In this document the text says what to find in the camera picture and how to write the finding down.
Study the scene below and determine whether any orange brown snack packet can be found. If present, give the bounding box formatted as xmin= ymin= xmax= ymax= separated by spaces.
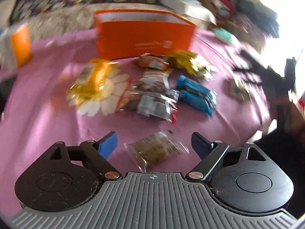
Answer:
xmin=135 ymin=53 xmax=173 ymax=71

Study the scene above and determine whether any yellow green snack packet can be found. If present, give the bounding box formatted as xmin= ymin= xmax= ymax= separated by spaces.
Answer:
xmin=165 ymin=50 xmax=221 ymax=80

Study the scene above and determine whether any orange cardboard box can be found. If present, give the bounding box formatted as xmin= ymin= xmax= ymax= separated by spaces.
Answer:
xmin=94 ymin=10 xmax=197 ymax=60

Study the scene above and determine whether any beige quilt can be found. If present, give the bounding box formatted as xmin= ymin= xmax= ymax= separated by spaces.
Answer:
xmin=14 ymin=3 xmax=172 ymax=30

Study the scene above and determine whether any cream blue snack packet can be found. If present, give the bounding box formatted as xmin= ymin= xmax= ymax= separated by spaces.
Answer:
xmin=228 ymin=78 xmax=250 ymax=102

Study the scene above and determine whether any pink floral cloth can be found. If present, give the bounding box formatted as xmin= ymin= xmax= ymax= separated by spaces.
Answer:
xmin=0 ymin=27 xmax=282 ymax=174

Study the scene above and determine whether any red white snack packet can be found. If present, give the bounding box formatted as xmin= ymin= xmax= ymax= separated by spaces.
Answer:
xmin=139 ymin=67 xmax=173 ymax=90

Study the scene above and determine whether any teal tissue pack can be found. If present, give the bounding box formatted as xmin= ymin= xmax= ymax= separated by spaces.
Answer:
xmin=212 ymin=27 xmax=235 ymax=44

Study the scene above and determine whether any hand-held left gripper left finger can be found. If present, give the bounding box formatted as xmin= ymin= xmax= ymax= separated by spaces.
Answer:
xmin=43 ymin=132 xmax=120 ymax=180

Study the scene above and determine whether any white paper box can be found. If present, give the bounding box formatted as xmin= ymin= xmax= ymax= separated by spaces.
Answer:
xmin=162 ymin=0 xmax=216 ymax=24

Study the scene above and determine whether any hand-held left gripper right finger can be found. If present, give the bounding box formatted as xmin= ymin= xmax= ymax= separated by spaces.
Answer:
xmin=186 ymin=132 xmax=268 ymax=181

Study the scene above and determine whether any clear granola bar packet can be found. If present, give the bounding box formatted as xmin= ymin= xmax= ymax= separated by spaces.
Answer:
xmin=123 ymin=129 xmax=190 ymax=172

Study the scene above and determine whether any clear brown snack packet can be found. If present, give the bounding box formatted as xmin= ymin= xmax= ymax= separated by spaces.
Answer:
xmin=116 ymin=80 xmax=180 ymax=125

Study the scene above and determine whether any orange and white cup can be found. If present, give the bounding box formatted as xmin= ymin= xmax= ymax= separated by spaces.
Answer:
xmin=0 ymin=24 xmax=32 ymax=68

